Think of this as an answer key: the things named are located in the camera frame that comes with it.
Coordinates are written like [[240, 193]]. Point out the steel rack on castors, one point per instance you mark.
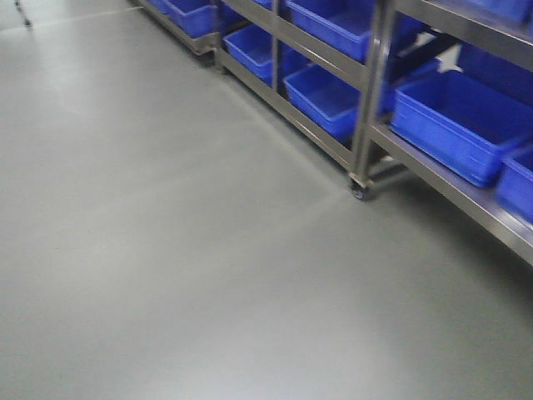
[[200, 43], [362, 125], [458, 200]]

